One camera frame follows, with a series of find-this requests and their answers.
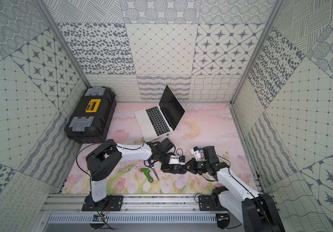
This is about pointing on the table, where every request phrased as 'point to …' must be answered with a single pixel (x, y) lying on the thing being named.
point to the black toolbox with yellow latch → (91, 120)
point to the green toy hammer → (146, 171)
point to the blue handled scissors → (150, 163)
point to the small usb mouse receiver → (167, 134)
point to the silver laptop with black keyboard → (158, 121)
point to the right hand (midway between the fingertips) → (183, 168)
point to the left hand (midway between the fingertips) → (176, 163)
